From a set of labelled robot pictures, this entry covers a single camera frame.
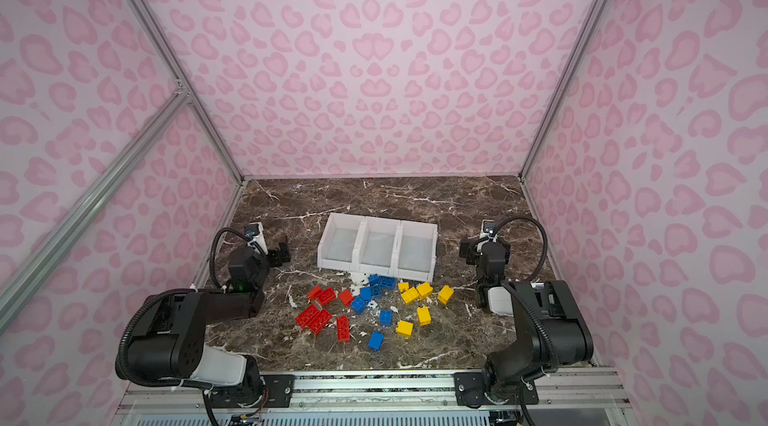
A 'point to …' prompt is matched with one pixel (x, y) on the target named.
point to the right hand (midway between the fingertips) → (485, 233)
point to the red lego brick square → (346, 297)
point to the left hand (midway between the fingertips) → (271, 234)
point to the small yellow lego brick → (403, 286)
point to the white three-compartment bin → (379, 246)
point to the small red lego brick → (313, 293)
